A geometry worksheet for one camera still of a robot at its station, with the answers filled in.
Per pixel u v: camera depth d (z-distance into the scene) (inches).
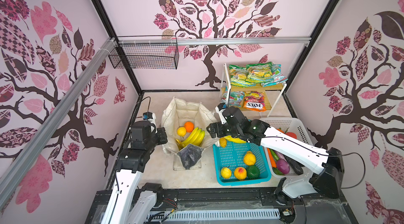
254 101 35.4
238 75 30.6
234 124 21.8
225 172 30.5
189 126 38.3
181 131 35.9
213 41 37.2
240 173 30.5
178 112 37.1
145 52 37.2
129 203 16.8
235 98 36.1
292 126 37.0
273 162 31.5
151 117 24.8
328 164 16.2
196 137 35.4
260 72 30.3
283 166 30.6
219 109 26.4
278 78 29.2
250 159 31.9
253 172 30.3
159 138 24.9
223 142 34.5
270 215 27.4
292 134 34.2
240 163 33.6
